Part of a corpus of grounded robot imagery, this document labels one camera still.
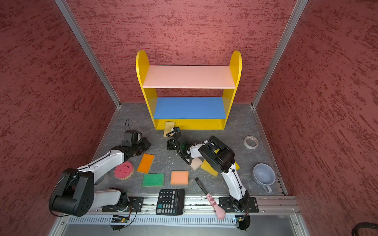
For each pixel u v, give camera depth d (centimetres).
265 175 83
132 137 70
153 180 81
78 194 42
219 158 56
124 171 83
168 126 103
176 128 89
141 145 79
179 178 81
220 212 71
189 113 90
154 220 77
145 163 88
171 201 73
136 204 74
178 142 76
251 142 98
